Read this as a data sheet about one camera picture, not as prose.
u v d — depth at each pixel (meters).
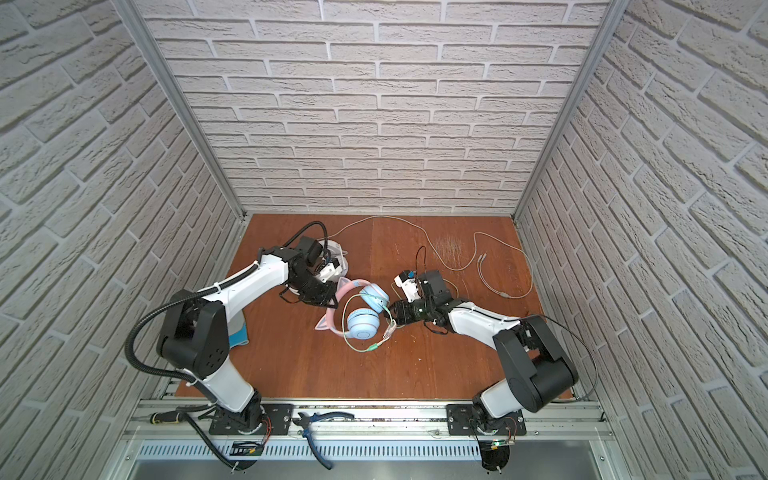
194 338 0.46
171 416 0.73
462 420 0.74
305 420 0.74
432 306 0.70
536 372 0.44
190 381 0.50
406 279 0.81
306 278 0.73
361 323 0.73
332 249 0.79
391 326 0.73
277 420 0.73
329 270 0.82
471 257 1.06
